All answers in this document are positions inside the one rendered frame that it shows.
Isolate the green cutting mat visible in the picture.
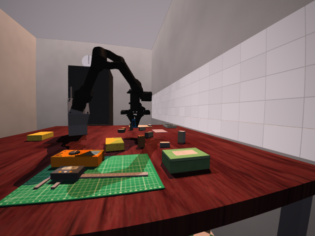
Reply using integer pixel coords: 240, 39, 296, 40
0, 153, 165, 207

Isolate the orange rectangular block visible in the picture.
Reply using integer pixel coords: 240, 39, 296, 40
51, 150, 104, 167

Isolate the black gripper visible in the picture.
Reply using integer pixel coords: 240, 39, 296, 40
121, 101, 150, 127

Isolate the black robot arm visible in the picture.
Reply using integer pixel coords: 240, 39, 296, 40
71, 47, 152, 112

